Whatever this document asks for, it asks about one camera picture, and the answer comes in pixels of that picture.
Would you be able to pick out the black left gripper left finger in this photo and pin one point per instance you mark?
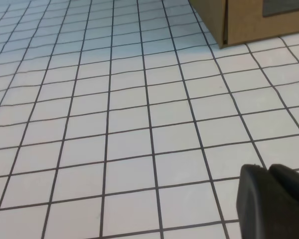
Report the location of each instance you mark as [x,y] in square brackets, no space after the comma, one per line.
[252,207]

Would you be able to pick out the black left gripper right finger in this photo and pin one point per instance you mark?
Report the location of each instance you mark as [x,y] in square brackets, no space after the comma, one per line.
[283,195]

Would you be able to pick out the lower cardboard shoebox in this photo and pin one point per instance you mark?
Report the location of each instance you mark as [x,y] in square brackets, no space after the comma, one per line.
[234,22]

